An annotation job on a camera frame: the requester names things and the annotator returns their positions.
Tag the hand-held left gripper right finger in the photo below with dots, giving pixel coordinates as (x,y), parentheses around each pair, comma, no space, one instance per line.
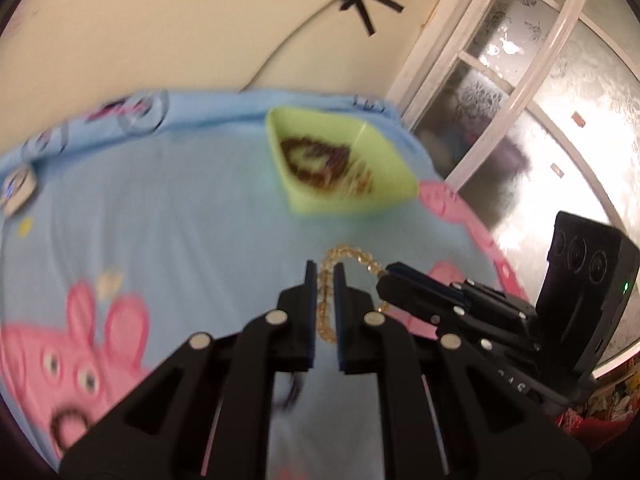
(340,330)

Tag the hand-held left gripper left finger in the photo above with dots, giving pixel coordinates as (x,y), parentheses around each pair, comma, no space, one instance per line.
(312,330)

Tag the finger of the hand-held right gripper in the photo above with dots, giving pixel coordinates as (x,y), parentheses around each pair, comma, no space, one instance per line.
(425,277)
(410,297)

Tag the green plastic container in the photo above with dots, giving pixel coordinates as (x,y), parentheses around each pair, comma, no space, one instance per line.
(320,122)

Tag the red patterned cloth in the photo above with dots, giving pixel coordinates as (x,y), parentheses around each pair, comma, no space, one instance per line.
(610,410)

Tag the blue cartoon printed bedsheet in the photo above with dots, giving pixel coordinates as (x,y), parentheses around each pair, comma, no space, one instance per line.
(175,240)

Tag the white framed frosted glass door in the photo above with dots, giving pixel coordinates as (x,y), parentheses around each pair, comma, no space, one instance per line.
(550,110)

